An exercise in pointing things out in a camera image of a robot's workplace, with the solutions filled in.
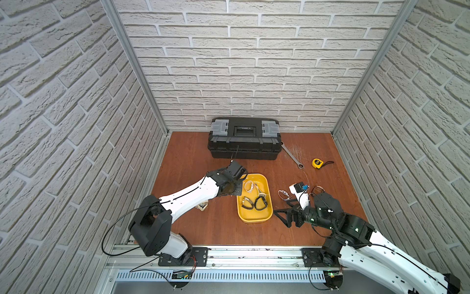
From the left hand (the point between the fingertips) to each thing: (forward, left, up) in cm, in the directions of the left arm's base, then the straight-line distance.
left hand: (239, 186), depth 84 cm
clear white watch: (+4, -7, -6) cm, 10 cm away
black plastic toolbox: (+24, -3, +8) cm, 25 cm away
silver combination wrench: (+26, -32, -9) cm, 42 cm away
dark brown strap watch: (-4, -6, -8) cm, 11 cm away
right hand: (-13, -17, +8) cm, 23 cm away
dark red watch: (+3, -41, -8) cm, 42 cm away
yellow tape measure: (+18, -45, -7) cm, 49 cm away
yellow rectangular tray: (-10, -7, -11) cm, 17 cm away
